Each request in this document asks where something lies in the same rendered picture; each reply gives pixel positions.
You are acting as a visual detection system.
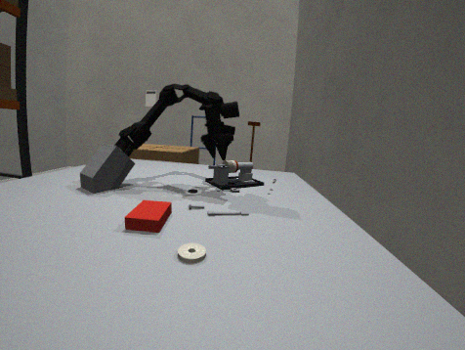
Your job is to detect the red rectangular block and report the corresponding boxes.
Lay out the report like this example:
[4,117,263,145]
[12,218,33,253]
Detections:
[124,200,172,233]

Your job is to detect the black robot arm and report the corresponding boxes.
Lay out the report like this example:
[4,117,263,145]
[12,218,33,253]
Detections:
[115,84,239,157]

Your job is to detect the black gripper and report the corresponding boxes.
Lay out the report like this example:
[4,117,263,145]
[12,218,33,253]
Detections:
[201,119,233,160]

